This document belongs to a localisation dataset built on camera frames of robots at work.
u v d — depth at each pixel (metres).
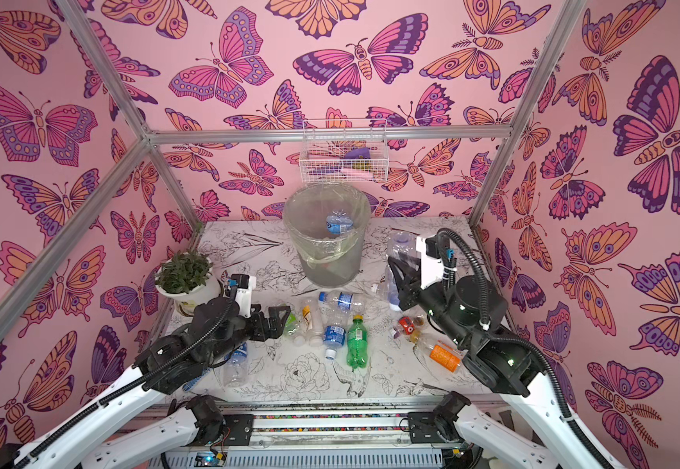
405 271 0.52
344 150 0.96
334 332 0.85
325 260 0.83
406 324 0.88
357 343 0.87
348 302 0.92
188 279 0.83
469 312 0.39
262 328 0.60
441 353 0.81
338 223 0.99
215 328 0.46
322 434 0.74
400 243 0.52
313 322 0.88
